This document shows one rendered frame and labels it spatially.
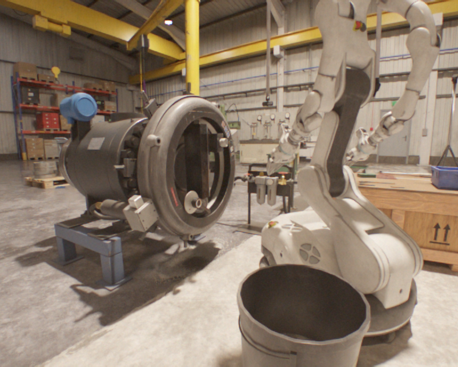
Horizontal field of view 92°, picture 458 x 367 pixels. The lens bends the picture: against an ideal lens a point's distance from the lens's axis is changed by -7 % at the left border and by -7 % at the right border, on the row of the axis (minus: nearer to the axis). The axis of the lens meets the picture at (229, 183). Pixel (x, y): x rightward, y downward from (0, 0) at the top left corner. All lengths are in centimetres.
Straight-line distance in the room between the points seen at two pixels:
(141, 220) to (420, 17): 134
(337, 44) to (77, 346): 136
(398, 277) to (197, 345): 75
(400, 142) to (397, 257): 1069
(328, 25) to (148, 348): 123
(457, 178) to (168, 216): 167
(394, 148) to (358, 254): 1072
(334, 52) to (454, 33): 1169
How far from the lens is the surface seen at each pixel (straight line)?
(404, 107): 121
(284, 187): 202
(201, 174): 123
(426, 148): 1135
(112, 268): 142
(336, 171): 116
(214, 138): 125
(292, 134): 97
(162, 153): 104
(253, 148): 784
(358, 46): 115
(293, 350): 55
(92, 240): 146
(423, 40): 122
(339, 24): 87
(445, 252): 189
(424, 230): 183
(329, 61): 86
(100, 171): 147
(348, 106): 110
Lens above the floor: 73
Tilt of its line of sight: 9 degrees down
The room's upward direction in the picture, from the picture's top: straight up
